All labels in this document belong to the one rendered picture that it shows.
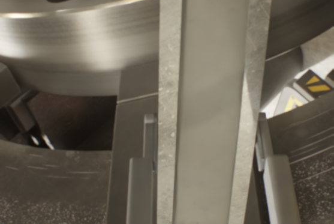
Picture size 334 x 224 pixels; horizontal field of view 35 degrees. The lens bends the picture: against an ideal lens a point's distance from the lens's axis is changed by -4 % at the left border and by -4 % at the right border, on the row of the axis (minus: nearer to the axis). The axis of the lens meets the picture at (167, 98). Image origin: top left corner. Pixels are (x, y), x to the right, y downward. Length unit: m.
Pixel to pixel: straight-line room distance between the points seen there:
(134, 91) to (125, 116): 0.02
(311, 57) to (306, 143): 1.25
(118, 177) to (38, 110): 0.23
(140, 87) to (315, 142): 0.11
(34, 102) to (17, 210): 0.17
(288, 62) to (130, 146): 1.24
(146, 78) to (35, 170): 0.09
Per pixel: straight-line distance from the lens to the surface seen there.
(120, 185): 0.29
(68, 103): 0.53
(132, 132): 0.32
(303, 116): 0.33
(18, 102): 0.51
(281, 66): 1.51
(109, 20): 0.35
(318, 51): 1.53
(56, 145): 0.54
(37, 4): 0.38
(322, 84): 1.09
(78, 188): 0.34
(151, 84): 0.34
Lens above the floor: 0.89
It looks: 21 degrees down
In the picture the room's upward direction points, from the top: 129 degrees counter-clockwise
